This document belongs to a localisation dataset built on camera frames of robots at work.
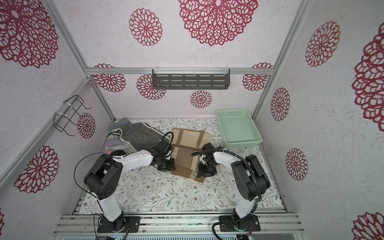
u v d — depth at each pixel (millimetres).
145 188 858
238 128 1178
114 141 1029
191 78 922
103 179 480
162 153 754
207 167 799
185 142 1062
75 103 818
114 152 927
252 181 473
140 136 1030
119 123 1153
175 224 745
